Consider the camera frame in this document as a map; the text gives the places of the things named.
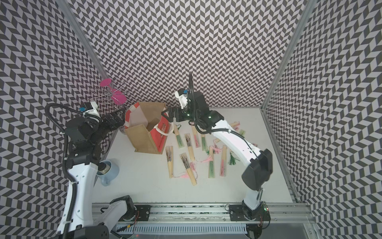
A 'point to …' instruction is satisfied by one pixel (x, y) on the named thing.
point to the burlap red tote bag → (147, 128)
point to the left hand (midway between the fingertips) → (118, 113)
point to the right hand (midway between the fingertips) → (170, 114)
